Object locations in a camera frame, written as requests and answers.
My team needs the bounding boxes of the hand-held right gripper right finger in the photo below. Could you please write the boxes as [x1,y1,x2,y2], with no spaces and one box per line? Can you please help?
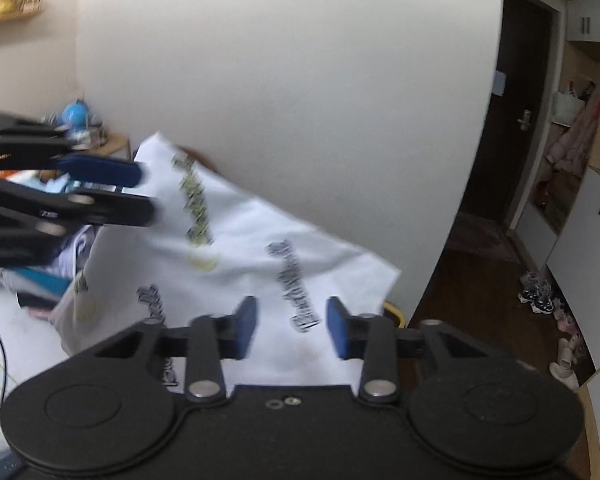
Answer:
[326,296,537,405]

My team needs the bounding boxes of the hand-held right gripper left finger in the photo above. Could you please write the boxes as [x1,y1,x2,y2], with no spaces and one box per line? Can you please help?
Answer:
[94,295,259,405]

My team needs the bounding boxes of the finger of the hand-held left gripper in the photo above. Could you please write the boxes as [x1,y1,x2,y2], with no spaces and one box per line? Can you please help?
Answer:
[0,110,142,187]
[0,179,157,268]

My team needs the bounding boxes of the white printed shirt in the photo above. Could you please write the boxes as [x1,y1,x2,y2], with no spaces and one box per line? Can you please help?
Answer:
[50,132,402,396]

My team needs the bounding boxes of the small wooden table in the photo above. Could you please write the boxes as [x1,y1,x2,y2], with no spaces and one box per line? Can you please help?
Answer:
[99,132,133,162]

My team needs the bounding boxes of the blue globe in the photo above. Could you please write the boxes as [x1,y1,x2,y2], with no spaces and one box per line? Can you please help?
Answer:
[60,100,92,137]

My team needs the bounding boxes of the yellow curved band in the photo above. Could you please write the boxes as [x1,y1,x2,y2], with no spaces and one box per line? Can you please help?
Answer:
[382,300,407,329]

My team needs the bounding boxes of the pink shoes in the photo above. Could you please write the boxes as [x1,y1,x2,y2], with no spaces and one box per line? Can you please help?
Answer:
[555,300,582,334]

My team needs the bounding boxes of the beige slipper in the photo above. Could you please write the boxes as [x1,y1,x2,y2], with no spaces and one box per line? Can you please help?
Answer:
[549,337,582,392]

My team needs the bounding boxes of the dark door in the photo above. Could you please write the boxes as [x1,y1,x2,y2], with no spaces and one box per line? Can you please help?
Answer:
[459,0,554,222]

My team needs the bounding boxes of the pink coat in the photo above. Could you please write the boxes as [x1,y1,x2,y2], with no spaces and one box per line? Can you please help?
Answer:
[545,85,600,177]

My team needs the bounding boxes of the white bag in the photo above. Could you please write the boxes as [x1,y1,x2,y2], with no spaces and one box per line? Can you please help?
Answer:
[552,90,587,124]

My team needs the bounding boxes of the white wall cabinet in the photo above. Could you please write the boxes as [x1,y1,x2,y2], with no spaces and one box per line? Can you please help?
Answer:
[564,0,600,44]

